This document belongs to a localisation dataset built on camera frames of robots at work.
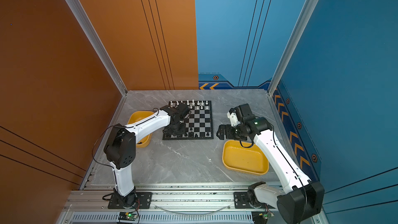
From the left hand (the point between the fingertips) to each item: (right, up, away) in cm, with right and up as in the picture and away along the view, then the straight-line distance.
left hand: (180, 132), depth 91 cm
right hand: (+24, +1, -15) cm, 28 cm away
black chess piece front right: (+9, -3, +2) cm, 10 cm away
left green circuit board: (-20, -35, -21) cm, 46 cm away
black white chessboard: (+11, +3, +8) cm, 14 cm away
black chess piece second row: (+6, +1, +5) cm, 8 cm away
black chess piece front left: (+3, -2, +3) cm, 4 cm away
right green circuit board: (+40, -36, -20) cm, 57 cm away
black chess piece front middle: (+6, -3, +3) cm, 7 cm away
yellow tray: (-31, +8, +10) cm, 33 cm away
